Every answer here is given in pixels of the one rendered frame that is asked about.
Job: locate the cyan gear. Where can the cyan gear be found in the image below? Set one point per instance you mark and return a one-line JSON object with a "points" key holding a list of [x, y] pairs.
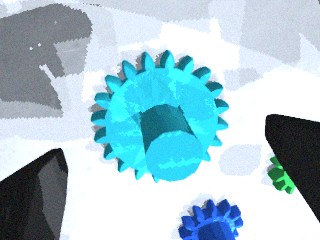
{"points": [[161, 119]]}

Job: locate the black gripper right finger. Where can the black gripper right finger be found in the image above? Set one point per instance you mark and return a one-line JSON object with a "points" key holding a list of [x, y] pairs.
{"points": [[296, 144]]}

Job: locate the green gear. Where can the green gear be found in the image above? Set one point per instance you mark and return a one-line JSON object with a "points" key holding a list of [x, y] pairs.
{"points": [[280, 178]]}

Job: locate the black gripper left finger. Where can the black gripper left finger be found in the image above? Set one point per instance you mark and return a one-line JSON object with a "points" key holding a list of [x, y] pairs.
{"points": [[32, 200]]}

